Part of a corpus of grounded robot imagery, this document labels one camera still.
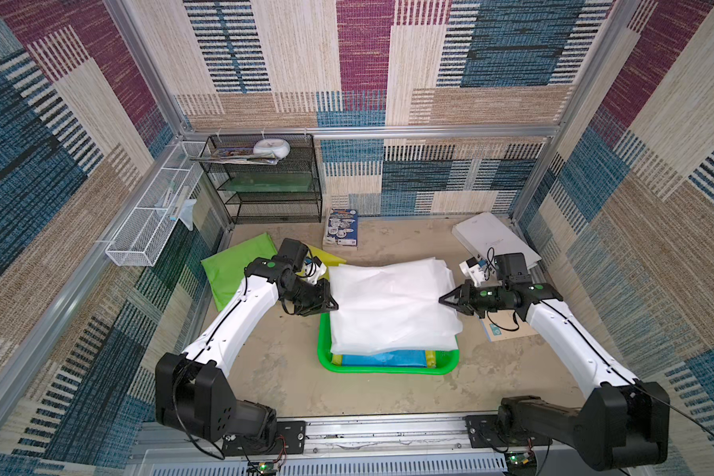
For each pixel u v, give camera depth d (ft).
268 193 3.81
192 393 1.32
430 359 2.73
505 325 2.16
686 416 1.22
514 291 1.95
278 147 2.94
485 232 3.74
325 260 3.47
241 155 3.05
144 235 3.01
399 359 2.63
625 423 1.28
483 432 2.40
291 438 2.39
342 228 3.77
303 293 2.20
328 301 2.53
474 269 2.50
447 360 2.50
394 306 2.55
